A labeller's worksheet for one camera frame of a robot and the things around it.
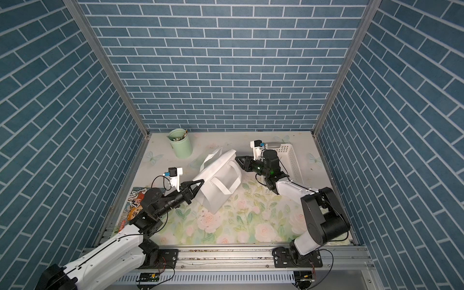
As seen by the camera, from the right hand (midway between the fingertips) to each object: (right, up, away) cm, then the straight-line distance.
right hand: (239, 158), depth 85 cm
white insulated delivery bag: (-8, -6, -6) cm, 12 cm away
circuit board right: (+26, -46, -14) cm, 54 cm away
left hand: (-12, -10, -13) cm, 21 cm away
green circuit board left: (-36, -47, -13) cm, 61 cm away
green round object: (-32, +8, +11) cm, 35 cm away
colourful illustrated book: (-52, -23, +2) cm, 57 cm away
